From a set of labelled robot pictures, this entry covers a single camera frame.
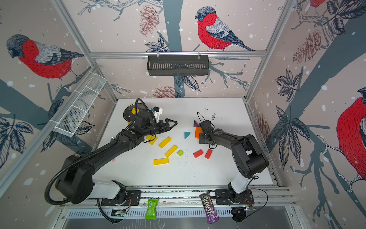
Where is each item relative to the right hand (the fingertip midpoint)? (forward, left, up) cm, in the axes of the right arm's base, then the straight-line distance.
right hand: (206, 137), depth 97 cm
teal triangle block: (+2, +14, 0) cm, 14 cm away
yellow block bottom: (-18, +29, 0) cm, 34 cm away
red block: (-12, +6, -1) cm, 13 cm away
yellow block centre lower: (-11, +24, 0) cm, 26 cm away
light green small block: (-12, +18, 0) cm, 21 cm away
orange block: (+6, +6, 0) cm, 8 cm away
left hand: (-4, +20, +22) cm, 30 cm away
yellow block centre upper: (-5, +29, 0) cm, 29 cm away
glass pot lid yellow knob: (+14, +57, +8) cm, 59 cm away
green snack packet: (-44, +30, +1) cm, 53 cm away
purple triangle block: (+10, +8, 0) cm, 13 cm away
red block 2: (-12, -1, -1) cm, 12 cm away
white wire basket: (-2, +80, +23) cm, 83 cm away
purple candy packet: (-43, 0, +1) cm, 43 cm away
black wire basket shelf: (+45, +29, +27) cm, 60 cm away
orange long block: (+1, +7, +1) cm, 7 cm away
